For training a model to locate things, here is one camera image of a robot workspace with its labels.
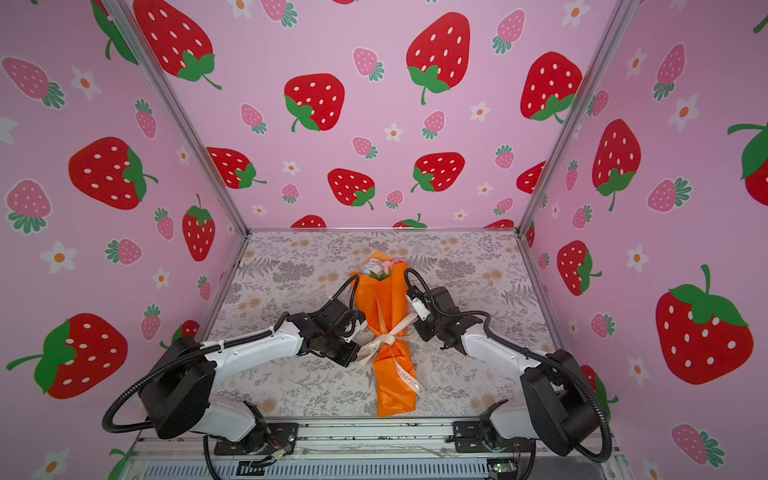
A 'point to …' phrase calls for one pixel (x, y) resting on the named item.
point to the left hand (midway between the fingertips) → (358, 357)
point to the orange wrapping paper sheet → (385, 296)
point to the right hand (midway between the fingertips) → (420, 315)
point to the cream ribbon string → (388, 339)
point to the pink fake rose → (399, 261)
